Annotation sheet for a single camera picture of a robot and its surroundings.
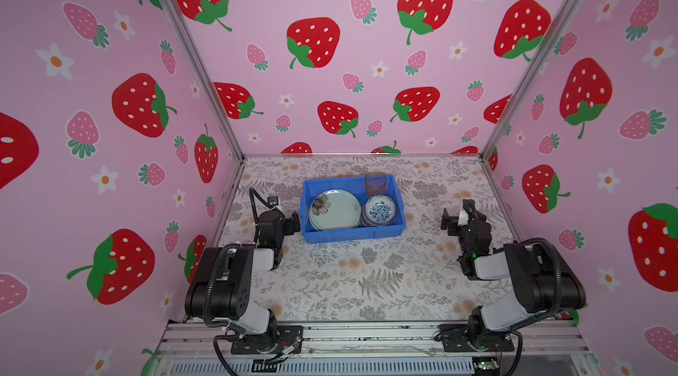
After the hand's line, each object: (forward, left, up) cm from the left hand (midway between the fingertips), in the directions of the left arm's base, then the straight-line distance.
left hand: (282, 212), depth 95 cm
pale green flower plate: (+3, -19, -3) cm, 19 cm away
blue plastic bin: (+13, -9, -2) cm, 15 cm away
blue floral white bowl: (0, -35, +2) cm, 36 cm away
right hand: (0, -65, +4) cm, 65 cm away
